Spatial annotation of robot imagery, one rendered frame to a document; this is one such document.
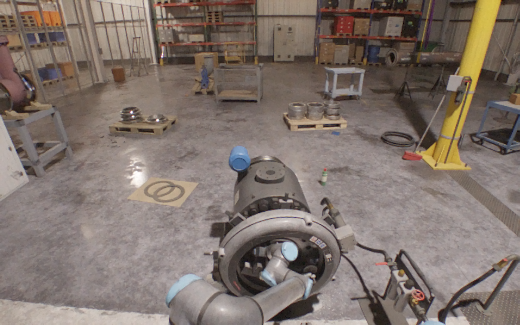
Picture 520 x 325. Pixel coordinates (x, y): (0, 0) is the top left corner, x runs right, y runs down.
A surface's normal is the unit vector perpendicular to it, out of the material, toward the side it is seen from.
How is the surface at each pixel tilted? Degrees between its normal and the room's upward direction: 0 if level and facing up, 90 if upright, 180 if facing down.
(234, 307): 24
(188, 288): 11
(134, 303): 0
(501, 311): 0
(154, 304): 0
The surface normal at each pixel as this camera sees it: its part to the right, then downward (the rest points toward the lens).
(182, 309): -0.43, -0.11
